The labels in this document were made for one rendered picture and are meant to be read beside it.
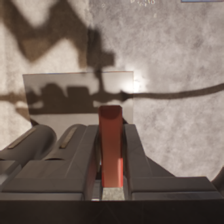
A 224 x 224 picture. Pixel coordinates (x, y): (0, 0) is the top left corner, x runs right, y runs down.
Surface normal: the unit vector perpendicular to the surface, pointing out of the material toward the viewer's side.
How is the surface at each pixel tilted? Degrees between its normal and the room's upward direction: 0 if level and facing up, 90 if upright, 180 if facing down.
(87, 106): 0
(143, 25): 0
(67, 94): 0
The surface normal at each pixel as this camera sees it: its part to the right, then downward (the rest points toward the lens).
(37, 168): -0.03, -0.96
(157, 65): -0.02, 0.29
